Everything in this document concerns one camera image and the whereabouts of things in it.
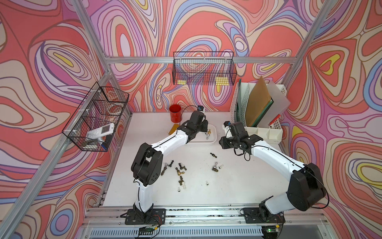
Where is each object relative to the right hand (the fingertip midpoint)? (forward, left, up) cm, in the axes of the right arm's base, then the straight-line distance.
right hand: (222, 145), depth 87 cm
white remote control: (-3, +57, +22) cm, 61 cm away
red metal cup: (+30, +29, -1) cm, 42 cm away
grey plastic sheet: (+18, -36, +15) cm, 43 cm away
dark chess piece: (0, +4, -12) cm, 12 cm away
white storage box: (+14, +5, -11) cm, 19 cm away
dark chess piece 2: (-7, +24, -11) cm, 28 cm away
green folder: (+16, -27, +8) cm, 32 cm away
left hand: (+14, +8, +6) cm, 17 cm away
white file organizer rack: (+14, -37, -7) cm, 40 cm away
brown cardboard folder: (+31, -29, +8) cm, 43 cm away
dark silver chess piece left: (-7, +34, -11) cm, 36 cm away
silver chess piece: (+16, +7, -10) cm, 20 cm away
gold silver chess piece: (+18, +5, -9) cm, 21 cm away
